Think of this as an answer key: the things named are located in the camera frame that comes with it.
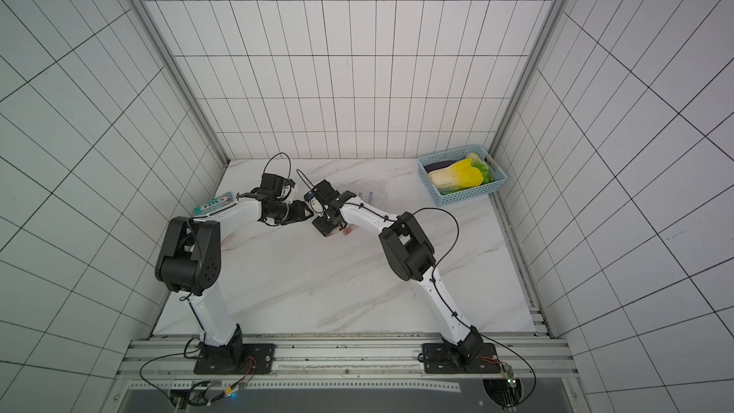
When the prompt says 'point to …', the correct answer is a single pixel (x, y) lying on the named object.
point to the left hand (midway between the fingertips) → (303, 218)
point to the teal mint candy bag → (214, 205)
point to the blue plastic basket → (468, 195)
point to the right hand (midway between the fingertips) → (316, 223)
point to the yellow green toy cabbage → (462, 174)
